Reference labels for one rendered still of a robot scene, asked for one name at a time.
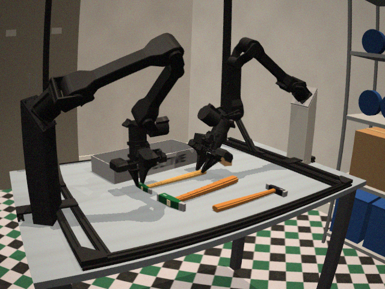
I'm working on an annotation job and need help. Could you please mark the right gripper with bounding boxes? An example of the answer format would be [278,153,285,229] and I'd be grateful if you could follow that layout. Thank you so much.
[109,139,167,187]

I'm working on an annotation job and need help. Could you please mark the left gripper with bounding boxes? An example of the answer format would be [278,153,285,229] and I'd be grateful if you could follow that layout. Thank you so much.
[188,129,233,173]

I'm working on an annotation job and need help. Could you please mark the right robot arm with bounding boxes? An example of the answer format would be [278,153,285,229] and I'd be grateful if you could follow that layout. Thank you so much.
[31,33,185,168]

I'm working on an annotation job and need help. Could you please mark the orange rectangular block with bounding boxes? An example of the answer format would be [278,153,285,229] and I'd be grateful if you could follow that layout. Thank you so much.
[219,157,232,166]

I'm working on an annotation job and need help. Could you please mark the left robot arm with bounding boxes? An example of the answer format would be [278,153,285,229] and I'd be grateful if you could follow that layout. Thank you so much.
[193,37,312,148]

